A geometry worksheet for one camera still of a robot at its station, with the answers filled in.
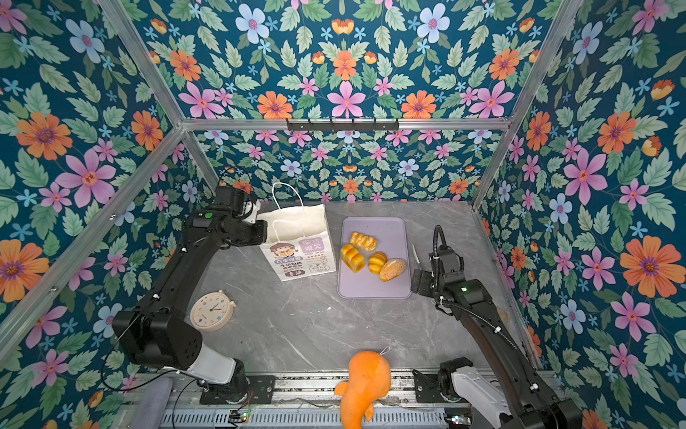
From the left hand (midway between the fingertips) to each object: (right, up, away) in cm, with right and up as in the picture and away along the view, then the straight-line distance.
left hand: (268, 227), depth 79 cm
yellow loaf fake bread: (+25, -11, +14) cm, 31 cm away
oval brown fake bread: (+39, -15, +14) cm, 44 cm away
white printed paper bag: (+9, -4, -1) cm, 10 cm away
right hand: (+48, -16, 0) cm, 51 cm away
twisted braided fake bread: (+30, -6, +22) cm, 38 cm away
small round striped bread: (+34, -13, +17) cm, 40 cm away
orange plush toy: (+30, -40, -12) cm, 51 cm away
